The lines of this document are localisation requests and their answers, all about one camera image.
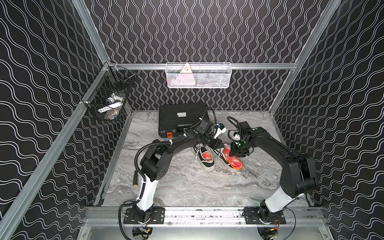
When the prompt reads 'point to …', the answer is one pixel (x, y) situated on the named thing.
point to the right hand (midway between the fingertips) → (232, 154)
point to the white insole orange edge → (234, 162)
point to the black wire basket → (115, 79)
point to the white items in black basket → (111, 110)
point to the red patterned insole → (206, 156)
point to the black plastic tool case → (174, 118)
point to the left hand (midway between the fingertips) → (224, 143)
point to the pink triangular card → (186, 77)
